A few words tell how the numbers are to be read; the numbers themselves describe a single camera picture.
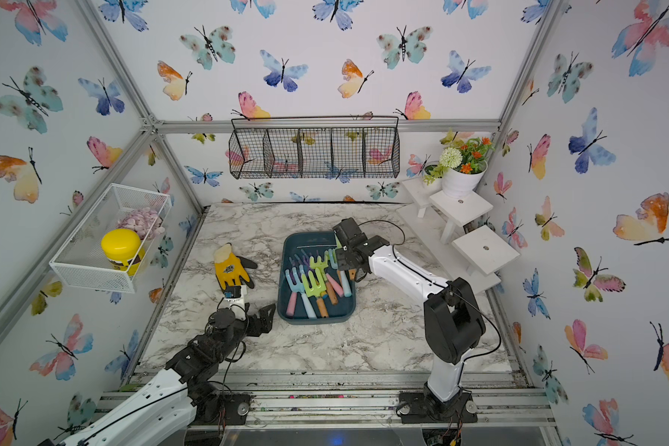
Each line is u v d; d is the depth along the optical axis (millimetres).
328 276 977
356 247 642
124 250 637
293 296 931
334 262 1014
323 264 1007
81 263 608
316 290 934
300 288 943
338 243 721
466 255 880
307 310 900
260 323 738
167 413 582
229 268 1010
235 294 709
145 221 695
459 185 887
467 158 833
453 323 466
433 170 864
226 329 620
